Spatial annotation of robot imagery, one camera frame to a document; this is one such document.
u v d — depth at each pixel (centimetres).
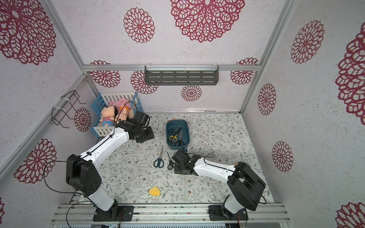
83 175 44
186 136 105
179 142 103
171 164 92
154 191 79
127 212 73
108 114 101
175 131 109
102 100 112
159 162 92
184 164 65
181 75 95
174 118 117
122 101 109
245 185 43
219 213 73
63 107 76
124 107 103
